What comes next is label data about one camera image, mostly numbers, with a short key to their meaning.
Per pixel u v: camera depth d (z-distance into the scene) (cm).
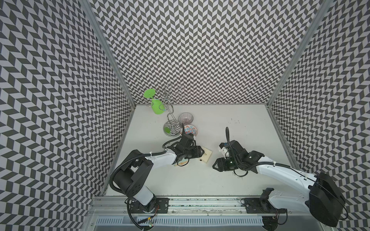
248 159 59
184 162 78
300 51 83
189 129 102
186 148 70
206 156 89
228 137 75
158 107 91
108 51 88
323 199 40
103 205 74
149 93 84
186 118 108
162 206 73
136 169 45
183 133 72
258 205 66
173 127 102
